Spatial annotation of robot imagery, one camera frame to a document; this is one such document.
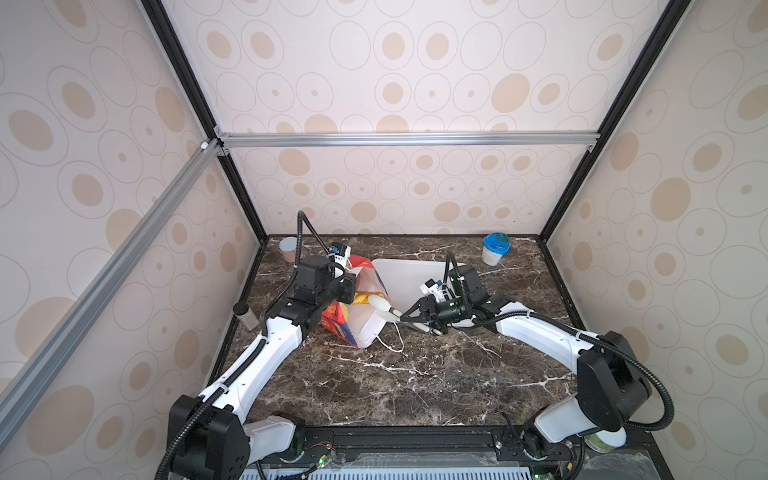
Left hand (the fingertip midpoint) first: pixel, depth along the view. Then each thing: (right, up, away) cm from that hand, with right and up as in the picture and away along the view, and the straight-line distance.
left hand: (362, 271), depth 79 cm
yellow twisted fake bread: (-1, -8, +11) cm, 14 cm away
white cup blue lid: (+45, +9, +27) cm, 53 cm away
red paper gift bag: (-3, -16, +13) cm, 21 cm away
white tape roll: (+58, -40, -9) cm, 71 cm away
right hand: (+12, -14, -2) cm, 18 cm away
